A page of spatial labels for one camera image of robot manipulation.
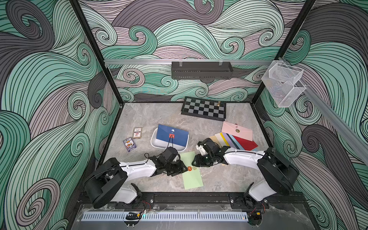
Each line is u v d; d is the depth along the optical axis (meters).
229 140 0.97
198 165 0.76
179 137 0.93
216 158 0.65
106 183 0.42
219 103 1.13
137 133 1.00
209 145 0.70
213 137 0.98
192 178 0.82
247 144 0.95
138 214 0.70
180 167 0.74
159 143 0.97
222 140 0.98
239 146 0.93
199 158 0.76
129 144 0.92
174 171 0.74
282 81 0.79
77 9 0.72
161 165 0.67
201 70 0.99
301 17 0.75
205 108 1.11
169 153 0.68
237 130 1.01
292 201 0.74
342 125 0.56
